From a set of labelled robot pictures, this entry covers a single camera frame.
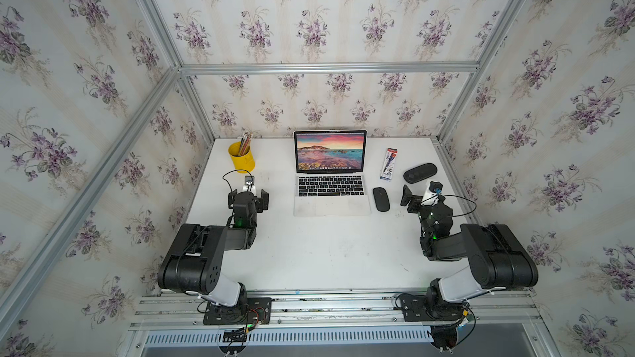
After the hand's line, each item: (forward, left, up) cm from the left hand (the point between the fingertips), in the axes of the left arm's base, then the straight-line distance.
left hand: (251, 190), depth 93 cm
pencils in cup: (+18, +4, +8) cm, 20 cm away
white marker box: (+17, -58, -4) cm, 60 cm away
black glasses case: (+11, -70, -4) cm, 71 cm away
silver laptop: (+10, -31, -6) cm, 34 cm away
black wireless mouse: (-1, -52, -6) cm, 52 cm away
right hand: (-2, -64, +5) cm, 64 cm away
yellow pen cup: (+13, +5, 0) cm, 14 cm away
